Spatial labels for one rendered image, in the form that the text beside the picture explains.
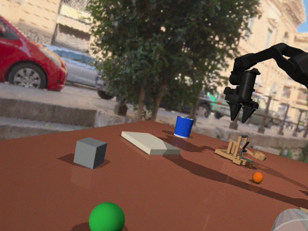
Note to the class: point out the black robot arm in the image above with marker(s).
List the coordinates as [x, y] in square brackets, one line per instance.
[296, 66]

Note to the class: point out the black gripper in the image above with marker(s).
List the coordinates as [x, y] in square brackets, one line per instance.
[243, 96]

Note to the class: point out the green ball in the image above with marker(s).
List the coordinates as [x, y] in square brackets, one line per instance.
[107, 216]

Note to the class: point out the orange ball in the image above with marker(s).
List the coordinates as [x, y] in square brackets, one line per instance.
[257, 177]

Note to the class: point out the cream flat slab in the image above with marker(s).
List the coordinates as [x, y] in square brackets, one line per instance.
[149, 143]

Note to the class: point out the blue cup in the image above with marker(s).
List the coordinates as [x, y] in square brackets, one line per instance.
[183, 127]

